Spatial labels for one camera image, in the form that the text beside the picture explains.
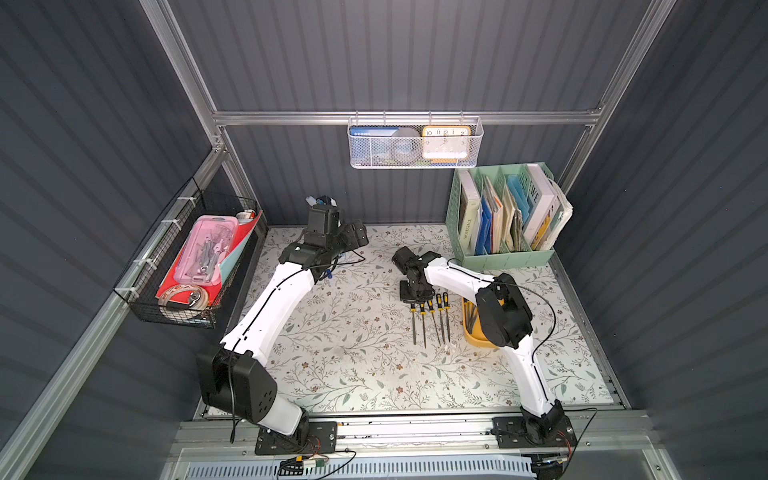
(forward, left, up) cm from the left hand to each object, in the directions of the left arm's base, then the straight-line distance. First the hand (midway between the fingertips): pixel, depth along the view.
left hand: (348, 229), depth 80 cm
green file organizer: (+13, -47, -7) cm, 49 cm away
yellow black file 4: (-9, -22, -29) cm, 38 cm away
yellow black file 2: (-9, -28, -29) cm, 41 cm away
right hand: (-4, -19, -29) cm, 35 cm away
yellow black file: (-8, -30, -28) cm, 42 cm away
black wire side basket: (-20, +40, +6) cm, 46 cm away
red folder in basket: (-20, +29, -1) cm, 35 cm away
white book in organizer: (+16, -61, -7) cm, 64 cm away
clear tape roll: (-26, +33, +3) cm, 42 cm away
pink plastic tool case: (-9, +35, +2) cm, 36 cm away
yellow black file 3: (-10, -25, -29) cm, 39 cm away
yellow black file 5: (-9, -19, -29) cm, 35 cm away
